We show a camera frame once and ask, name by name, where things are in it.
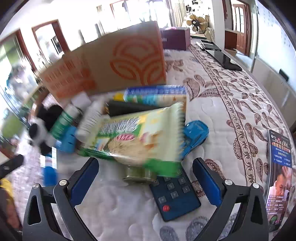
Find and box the small blue box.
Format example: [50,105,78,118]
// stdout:
[53,126,78,153]

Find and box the blue and yellow packet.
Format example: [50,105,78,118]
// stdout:
[124,85,187,108]

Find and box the black tablet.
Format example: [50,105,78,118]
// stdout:
[206,49,242,71]

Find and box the blue capped bottle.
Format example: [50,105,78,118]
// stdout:
[43,166,58,187]

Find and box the whiteboard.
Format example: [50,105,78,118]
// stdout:
[254,0,294,77]

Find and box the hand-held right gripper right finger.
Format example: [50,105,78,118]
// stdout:
[192,158,270,241]

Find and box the small white box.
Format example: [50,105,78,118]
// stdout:
[70,91,92,109]

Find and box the white plastic bottle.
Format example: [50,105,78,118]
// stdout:
[76,100,107,142]

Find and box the green white bottle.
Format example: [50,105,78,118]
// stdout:
[50,104,80,142]

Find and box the olive green tin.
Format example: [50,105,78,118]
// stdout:
[122,166,158,184]

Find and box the cardboard box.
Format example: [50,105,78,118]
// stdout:
[38,21,167,105]

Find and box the printed flyer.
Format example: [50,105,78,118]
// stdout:
[265,130,293,232]

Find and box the blue card payment terminal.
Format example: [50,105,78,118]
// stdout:
[149,166,201,222]

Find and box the blue toy car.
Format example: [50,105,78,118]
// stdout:
[180,120,210,160]

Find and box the beige standing fan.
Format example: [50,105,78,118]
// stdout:
[184,14,208,35]

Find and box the wooden cabinet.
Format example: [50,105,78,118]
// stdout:
[224,30,238,50]

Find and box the green snack packet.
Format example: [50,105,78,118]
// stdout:
[77,103,186,176]

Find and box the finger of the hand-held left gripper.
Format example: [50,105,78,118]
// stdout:
[0,155,25,178]

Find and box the flat black case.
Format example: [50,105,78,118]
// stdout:
[200,39,221,51]

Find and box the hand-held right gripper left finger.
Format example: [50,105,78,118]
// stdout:
[22,157,100,241]

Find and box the panda plush toy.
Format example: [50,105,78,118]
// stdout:
[29,105,63,156]

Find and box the wooden door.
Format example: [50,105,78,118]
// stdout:
[231,2,251,55]

